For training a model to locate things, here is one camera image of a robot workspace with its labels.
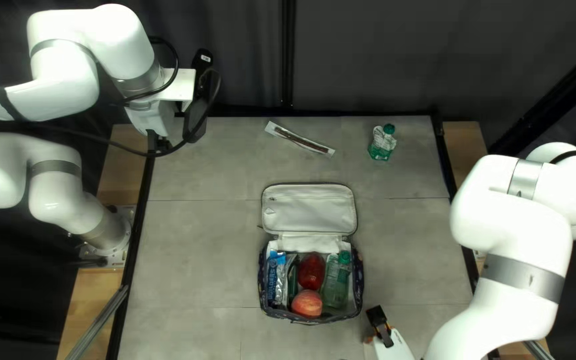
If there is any dark green packet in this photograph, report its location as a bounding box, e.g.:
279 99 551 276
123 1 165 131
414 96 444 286
286 262 300 302

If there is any blue wrapped snack bar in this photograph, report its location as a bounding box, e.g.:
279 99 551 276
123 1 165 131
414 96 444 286
266 251 297 307

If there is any pale green food pouch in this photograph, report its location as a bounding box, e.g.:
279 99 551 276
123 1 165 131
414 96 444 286
320 249 353 310

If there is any red yellow apple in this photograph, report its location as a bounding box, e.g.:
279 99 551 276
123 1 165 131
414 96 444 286
290 289 324 319

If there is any dark blue patterned lunch bag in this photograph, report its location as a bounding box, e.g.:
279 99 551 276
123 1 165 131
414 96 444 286
257 181 366 326

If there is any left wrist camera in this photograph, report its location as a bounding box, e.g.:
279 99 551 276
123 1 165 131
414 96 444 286
181 48 222 145

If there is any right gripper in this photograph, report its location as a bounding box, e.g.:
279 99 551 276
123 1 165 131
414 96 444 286
370 327 416 360

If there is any green and white food pouch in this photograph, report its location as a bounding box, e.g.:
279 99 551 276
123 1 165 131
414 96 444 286
367 123 398 162

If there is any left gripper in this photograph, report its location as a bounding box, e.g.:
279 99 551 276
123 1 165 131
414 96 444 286
125 67 197 139

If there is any black cable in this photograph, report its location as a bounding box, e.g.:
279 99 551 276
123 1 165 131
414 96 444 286
0 67 222 159
117 36 180 107

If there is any clear wrapped meat stick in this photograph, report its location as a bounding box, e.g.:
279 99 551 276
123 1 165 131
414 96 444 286
264 120 337 158

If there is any red food pouch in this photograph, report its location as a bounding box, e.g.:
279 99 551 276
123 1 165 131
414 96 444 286
297 252 327 292

